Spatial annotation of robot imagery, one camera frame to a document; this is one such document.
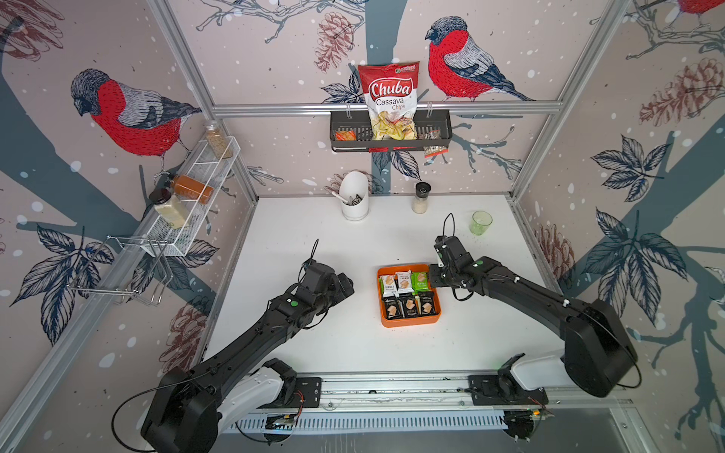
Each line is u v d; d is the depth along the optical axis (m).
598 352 0.42
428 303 0.87
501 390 0.66
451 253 0.67
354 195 1.14
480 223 1.08
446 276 0.66
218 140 0.85
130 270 0.58
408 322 0.84
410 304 0.87
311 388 0.74
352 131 0.94
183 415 0.39
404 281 0.92
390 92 0.81
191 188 0.73
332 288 0.65
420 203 1.13
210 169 0.95
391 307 0.86
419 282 0.92
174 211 0.67
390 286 0.90
